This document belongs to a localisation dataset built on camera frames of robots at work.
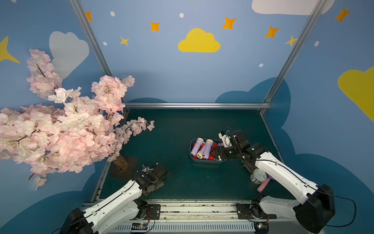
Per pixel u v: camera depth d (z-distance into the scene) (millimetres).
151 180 614
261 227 734
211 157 868
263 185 819
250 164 579
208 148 882
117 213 549
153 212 739
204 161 892
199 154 890
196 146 925
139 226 728
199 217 734
